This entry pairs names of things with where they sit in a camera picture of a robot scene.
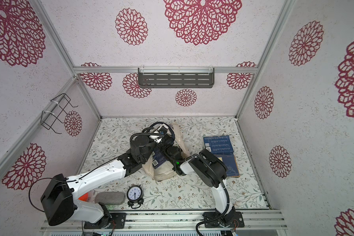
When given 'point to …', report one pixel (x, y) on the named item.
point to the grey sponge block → (110, 198)
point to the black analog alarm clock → (135, 195)
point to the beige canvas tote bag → (165, 172)
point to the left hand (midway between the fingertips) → (158, 127)
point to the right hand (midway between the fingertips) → (158, 143)
